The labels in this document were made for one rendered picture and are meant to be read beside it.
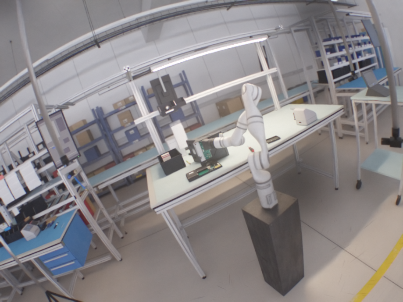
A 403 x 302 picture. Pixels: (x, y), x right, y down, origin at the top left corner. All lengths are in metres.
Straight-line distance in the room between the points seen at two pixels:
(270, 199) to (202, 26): 5.72
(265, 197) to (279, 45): 6.78
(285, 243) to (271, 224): 0.23
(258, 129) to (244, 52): 5.65
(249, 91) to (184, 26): 5.15
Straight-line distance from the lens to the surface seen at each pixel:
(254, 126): 1.04
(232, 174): 1.42
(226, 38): 1.92
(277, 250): 1.23
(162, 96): 3.25
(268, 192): 1.07
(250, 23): 7.11
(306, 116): 1.76
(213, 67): 6.00
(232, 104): 4.98
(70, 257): 2.10
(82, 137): 5.29
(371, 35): 4.36
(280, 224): 1.13
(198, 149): 1.52
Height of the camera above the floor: 1.56
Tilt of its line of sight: 17 degrees down
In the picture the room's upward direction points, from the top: 22 degrees counter-clockwise
